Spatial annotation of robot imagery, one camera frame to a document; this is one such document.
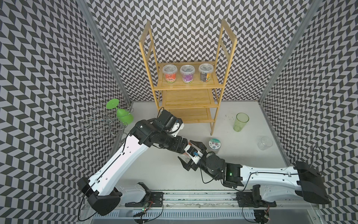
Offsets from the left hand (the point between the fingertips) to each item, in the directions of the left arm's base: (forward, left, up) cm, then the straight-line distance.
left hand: (180, 150), depth 64 cm
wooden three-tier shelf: (+36, -6, +5) cm, 37 cm away
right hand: (+2, -3, -4) cm, 6 cm away
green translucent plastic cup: (+26, -39, -13) cm, 49 cm away
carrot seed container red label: (-5, -3, +6) cm, 8 cm away
